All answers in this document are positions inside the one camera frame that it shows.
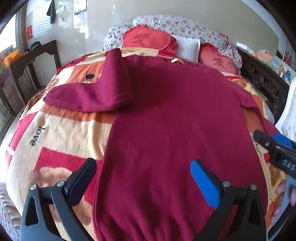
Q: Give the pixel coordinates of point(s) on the red heart cushion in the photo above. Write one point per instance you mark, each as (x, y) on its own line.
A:
(217, 61)
(141, 39)

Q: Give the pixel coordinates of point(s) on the orange card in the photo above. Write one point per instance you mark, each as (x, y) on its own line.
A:
(263, 55)

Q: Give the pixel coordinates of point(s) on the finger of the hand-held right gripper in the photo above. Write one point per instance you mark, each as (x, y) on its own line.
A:
(283, 139)
(261, 138)

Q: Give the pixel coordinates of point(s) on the person's right hand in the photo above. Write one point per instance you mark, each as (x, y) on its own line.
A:
(281, 187)

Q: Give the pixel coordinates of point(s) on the white pillow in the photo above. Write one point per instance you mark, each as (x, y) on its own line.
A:
(188, 48)

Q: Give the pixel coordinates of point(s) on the dark wooden nightstand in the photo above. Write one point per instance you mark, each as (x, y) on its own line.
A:
(261, 76)

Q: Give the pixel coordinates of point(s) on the floral pillows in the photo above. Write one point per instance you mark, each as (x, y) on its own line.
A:
(185, 25)

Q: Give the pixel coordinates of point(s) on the dark wooden desk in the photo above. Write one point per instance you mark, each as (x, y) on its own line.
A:
(34, 62)

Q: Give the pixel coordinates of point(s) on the maroon sweater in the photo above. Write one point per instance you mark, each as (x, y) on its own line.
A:
(161, 127)

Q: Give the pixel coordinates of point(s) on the dark slatted wooden cabinet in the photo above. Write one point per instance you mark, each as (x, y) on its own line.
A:
(9, 97)

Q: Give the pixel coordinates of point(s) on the printed fleece blanket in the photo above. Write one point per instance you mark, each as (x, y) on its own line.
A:
(69, 129)

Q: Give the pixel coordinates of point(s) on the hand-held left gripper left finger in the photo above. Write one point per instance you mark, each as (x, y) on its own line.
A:
(81, 183)

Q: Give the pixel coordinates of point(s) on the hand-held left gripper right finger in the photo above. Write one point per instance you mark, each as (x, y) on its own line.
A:
(203, 180)

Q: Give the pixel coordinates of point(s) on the orange basket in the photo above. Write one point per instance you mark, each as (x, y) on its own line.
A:
(11, 57)

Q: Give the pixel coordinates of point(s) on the red wall sticker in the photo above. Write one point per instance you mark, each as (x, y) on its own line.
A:
(29, 32)

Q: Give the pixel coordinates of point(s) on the floral pillow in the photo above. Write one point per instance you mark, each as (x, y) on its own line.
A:
(114, 34)

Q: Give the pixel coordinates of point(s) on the window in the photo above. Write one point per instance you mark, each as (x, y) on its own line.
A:
(9, 32)

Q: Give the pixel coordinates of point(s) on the dark hanging cloth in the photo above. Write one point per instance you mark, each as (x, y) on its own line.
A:
(51, 12)

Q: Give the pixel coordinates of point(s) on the grey quilted mattress cover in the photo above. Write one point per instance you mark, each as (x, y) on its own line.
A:
(9, 208)

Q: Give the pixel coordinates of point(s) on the black hat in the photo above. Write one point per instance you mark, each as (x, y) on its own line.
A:
(36, 45)

